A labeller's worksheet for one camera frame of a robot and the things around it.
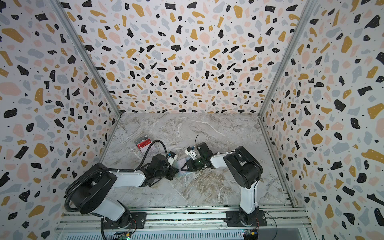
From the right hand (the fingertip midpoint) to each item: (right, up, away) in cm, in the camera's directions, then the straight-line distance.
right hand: (182, 168), depth 87 cm
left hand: (-1, -1, +2) cm, 2 cm away
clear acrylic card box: (-25, +9, +7) cm, 28 cm away
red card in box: (-26, +13, +10) cm, 31 cm away
